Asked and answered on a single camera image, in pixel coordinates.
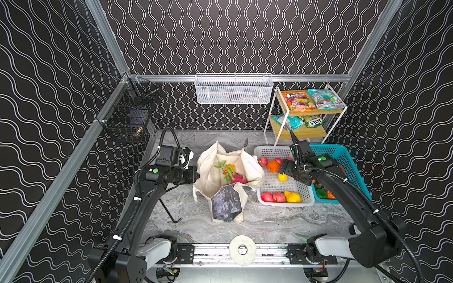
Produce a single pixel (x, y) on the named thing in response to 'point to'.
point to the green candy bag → (312, 121)
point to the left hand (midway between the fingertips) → (202, 175)
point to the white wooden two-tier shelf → (314, 113)
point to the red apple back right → (279, 160)
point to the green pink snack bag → (325, 99)
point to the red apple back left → (263, 161)
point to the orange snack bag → (298, 101)
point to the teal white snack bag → (291, 123)
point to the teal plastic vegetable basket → (341, 156)
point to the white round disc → (247, 259)
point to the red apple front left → (267, 197)
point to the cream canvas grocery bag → (227, 200)
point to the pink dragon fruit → (236, 178)
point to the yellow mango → (292, 197)
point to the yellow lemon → (282, 177)
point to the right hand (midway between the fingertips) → (290, 172)
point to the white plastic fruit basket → (280, 190)
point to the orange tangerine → (273, 166)
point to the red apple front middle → (278, 197)
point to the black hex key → (174, 221)
